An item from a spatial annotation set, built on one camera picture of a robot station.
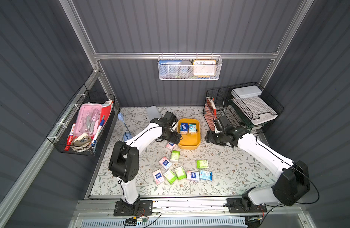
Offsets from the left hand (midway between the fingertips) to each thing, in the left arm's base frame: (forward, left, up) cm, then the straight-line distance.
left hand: (174, 139), depth 89 cm
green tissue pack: (-8, -1, -8) cm, 11 cm away
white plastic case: (+33, +19, -10) cm, 39 cm away
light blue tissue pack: (-20, -19, -8) cm, 29 cm away
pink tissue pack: (-1, +2, -7) cm, 8 cm away
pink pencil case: (-1, +44, +21) cm, 49 cm away
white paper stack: (+16, -53, +11) cm, 57 cm away
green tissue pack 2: (-13, -17, -8) cm, 23 cm away
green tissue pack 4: (-19, -4, -8) cm, 21 cm away
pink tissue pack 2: (-13, +6, -7) cm, 16 cm away
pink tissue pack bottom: (-20, -11, -8) cm, 24 cm away
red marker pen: (-13, +48, +21) cm, 54 cm away
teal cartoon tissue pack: (+12, -13, -4) cm, 18 cm away
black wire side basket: (-14, +49, +25) cm, 57 cm away
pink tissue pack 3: (-21, +9, -8) cm, 24 cm away
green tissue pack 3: (-21, +2, -8) cm, 22 cm away
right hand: (-3, -23, +6) cm, 24 cm away
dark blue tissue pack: (+13, -7, -4) cm, 16 cm away
